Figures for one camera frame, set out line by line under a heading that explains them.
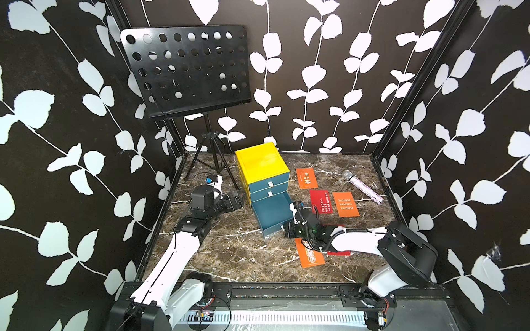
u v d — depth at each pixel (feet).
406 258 1.47
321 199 3.32
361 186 3.42
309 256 2.75
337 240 1.98
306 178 3.63
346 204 3.30
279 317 2.30
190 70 2.26
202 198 1.91
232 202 2.30
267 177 2.69
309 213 2.27
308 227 2.21
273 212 3.15
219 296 2.40
